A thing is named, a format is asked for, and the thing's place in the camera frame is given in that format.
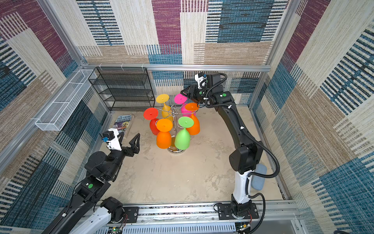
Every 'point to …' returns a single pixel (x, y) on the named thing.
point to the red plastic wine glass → (152, 113)
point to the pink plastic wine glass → (181, 99)
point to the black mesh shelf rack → (122, 88)
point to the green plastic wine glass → (182, 140)
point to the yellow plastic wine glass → (166, 109)
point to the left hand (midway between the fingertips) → (131, 133)
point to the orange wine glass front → (164, 138)
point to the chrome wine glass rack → (174, 110)
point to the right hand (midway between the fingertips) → (185, 95)
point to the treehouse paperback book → (122, 123)
